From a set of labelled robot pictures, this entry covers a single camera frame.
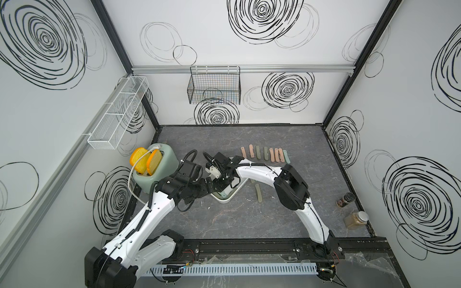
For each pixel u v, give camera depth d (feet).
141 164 2.58
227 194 2.91
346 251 2.43
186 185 1.90
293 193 1.80
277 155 3.45
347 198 2.59
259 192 2.96
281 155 3.44
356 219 2.41
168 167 2.69
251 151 3.52
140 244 1.41
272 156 3.44
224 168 2.41
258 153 3.45
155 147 2.78
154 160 2.58
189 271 2.28
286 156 3.44
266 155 3.45
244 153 3.45
